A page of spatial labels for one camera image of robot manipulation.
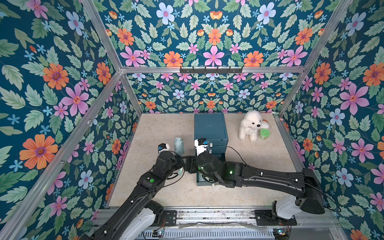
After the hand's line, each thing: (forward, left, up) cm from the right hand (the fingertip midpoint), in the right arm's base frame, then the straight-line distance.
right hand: (184, 159), depth 67 cm
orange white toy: (+41, -52, -21) cm, 69 cm away
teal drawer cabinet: (+22, -13, -3) cm, 26 cm away
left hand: (+7, +2, -9) cm, 12 cm away
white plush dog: (+30, -37, -10) cm, 49 cm away
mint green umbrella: (+10, +5, -8) cm, 14 cm away
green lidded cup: (+32, -49, -21) cm, 62 cm away
